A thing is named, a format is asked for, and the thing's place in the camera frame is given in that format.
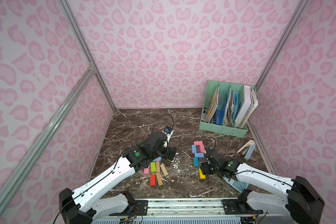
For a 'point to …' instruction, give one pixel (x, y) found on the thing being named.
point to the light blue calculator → (238, 185)
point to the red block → (153, 179)
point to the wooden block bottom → (159, 178)
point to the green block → (153, 166)
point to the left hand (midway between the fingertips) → (170, 143)
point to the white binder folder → (248, 104)
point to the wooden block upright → (157, 166)
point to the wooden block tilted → (164, 169)
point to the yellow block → (201, 176)
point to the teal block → (196, 161)
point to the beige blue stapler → (248, 153)
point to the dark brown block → (166, 161)
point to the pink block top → (199, 143)
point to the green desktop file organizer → (226, 107)
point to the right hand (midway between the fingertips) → (204, 166)
